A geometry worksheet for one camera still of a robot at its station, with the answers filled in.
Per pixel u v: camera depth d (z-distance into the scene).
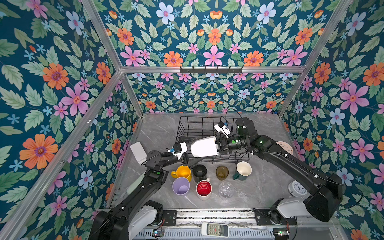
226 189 0.82
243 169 0.88
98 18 0.72
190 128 1.12
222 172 0.87
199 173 0.86
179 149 0.54
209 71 0.91
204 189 0.82
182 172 0.86
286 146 0.98
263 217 0.73
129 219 0.44
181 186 0.82
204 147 0.62
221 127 0.66
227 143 0.60
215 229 0.69
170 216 0.74
